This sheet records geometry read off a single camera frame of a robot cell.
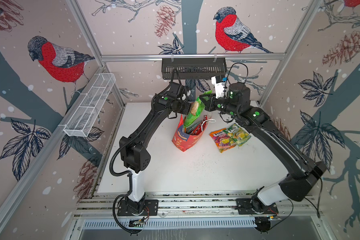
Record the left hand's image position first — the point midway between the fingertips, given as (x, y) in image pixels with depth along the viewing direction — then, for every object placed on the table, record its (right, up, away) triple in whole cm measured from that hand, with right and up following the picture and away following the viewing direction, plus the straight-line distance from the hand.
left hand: (188, 107), depth 83 cm
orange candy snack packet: (+23, -21, +13) cm, 33 cm away
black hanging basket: (+4, +29, +21) cm, 37 cm away
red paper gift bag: (-3, -19, -3) cm, 19 cm away
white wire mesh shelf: (-53, -8, -11) cm, 55 cm away
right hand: (+3, +4, -16) cm, 17 cm away
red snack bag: (+5, -13, -1) cm, 14 cm away
